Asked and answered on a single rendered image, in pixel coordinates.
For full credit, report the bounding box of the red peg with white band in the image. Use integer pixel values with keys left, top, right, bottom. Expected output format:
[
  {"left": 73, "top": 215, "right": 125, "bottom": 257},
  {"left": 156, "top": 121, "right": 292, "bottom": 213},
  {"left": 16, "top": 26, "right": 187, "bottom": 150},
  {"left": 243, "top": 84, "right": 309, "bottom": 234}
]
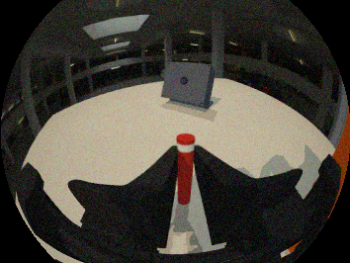
[{"left": 176, "top": 132, "right": 195, "bottom": 206}]

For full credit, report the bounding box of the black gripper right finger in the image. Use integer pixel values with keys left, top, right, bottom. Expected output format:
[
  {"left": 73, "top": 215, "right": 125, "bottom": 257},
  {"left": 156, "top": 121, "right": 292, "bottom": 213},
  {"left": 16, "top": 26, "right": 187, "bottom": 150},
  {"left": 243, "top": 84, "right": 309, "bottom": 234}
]
[{"left": 194, "top": 144, "right": 303, "bottom": 246}]

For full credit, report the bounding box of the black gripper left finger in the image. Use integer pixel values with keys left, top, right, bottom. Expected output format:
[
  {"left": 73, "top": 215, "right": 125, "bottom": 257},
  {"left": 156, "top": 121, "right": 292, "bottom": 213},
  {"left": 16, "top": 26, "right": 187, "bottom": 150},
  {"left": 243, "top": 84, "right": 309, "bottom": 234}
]
[{"left": 67, "top": 144, "right": 178, "bottom": 248}]

